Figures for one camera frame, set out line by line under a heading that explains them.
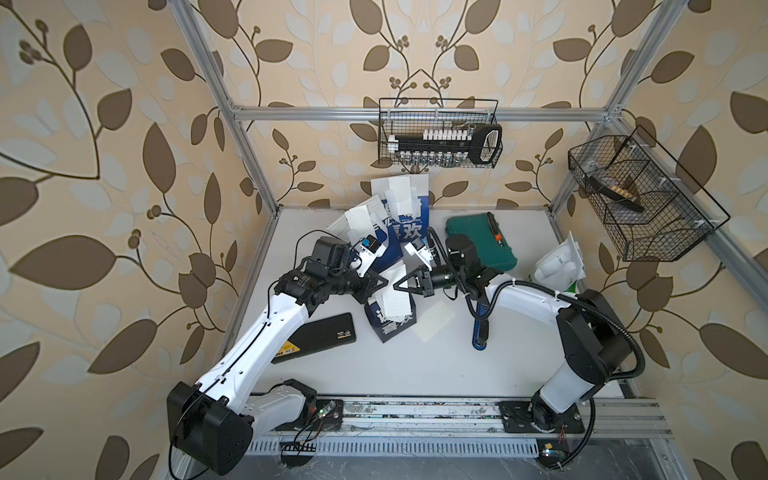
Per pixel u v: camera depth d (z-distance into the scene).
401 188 0.95
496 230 1.12
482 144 0.84
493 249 1.05
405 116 0.91
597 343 0.46
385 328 0.81
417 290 0.74
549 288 0.53
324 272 0.58
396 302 0.77
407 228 1.05
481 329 0.86
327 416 0.74
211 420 0.38
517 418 0.73
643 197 0.77
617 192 0.75
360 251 0.65
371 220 0.89
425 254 0.74
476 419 0.75
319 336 0.87
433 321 0.90
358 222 0.87
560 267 0.82
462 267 0.68
